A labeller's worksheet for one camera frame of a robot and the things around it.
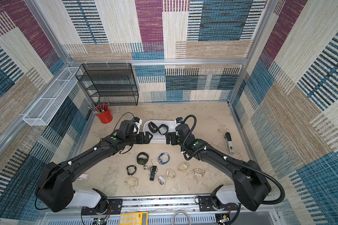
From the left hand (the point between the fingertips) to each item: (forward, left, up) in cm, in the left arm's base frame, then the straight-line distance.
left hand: (148, 135), depth 85 cm
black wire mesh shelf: (+44, +31, +5) cm, 54 cm away
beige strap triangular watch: (-20, -13, -12) cm, 27 cm away
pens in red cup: (+25, +39, -4) cm, 47 cm away
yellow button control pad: (-39, +4, -13) cm, 42 cm away
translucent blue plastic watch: (-11, -7, -11) cm, 17 cm away
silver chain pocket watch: (-14, +2, -14) cm, 20 cm away
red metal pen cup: (+25, +36, -11) cm, 45 cm away
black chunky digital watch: (+14, -1, -10) cm, 17 cm away
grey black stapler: (+1, -51, -10) cm, 52 cm away
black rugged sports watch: (+14, -8, -12) cm, 20 cm away
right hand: (0, -16, 0) cm, 16 cm away
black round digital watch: (-10, +4, -10) cm, 14 cm away
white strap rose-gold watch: (-17, -30, -14) cm, 37 cm away
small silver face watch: (-23, -8, -9) cm, 26 cm away
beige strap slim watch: (-14, -21, -13) cm, 28 cm away
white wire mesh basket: (+2, +51, +20) cm, 54 cm away
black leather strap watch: (-16, -3, -14) cm, 21 cm away
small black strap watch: (-14, +9, -12) cm, 20 cm away
